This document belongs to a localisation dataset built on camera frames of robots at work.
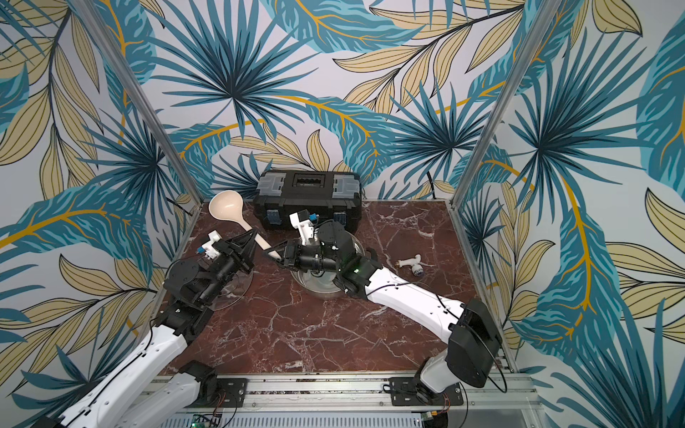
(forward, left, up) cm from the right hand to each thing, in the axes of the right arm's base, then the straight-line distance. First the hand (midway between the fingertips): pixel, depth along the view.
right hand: (262, 254), depth 63 cm
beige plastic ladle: (+17, +12, 0) cm, 20 cm away
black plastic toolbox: (+37, -15, -17) cm, 43 cm away
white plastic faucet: (+16, -46, -32) cm, 58 cm away
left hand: (+6, +2, +1) cm, 7 cm away
